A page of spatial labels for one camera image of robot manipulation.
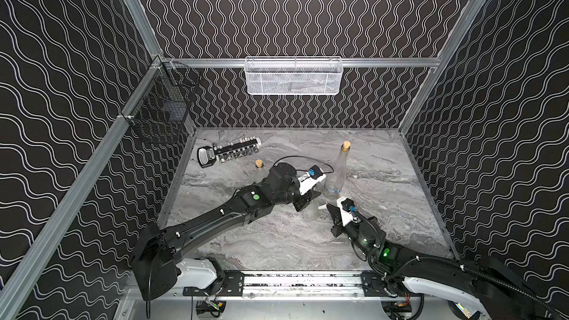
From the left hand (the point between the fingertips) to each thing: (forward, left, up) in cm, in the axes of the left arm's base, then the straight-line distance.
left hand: (324, 192), depth 70 cm
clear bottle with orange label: (+8, +22, +2) cm, 23 cm away
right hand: (+2, -4, -11) cm, 12 cm away
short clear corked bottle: (+3, +2, -23) cm, 23 cm away
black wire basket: (+33, +68, -2) cm, 76 cm away
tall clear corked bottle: (+12, -6, -7) cm, 15 cm away
